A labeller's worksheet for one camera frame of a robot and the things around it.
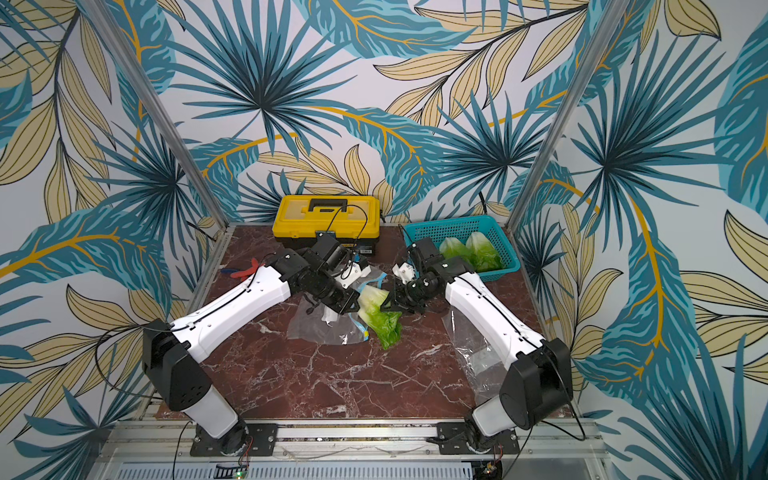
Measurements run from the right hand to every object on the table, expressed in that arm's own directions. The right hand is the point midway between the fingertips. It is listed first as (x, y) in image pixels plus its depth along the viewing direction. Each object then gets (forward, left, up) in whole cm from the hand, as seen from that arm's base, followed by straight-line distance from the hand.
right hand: (383, 308), depth 77 cm
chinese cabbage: (-6, -1, +2) cm, 6 cm away
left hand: (-1, +7, 0) cm, 7 cm away
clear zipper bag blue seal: (+6, +22, -20) cm, 30 cm away
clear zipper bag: (-9, -29, -19) cm, 35 cm away
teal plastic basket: (+38, -21, -11) cm, 45 cm away
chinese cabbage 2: (+25, -34, -9) cm, 43 cm away
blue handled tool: (+26, +54, -16) cm, 62 cm away
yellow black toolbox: (+35, +9, -2) cm, 36 cm away
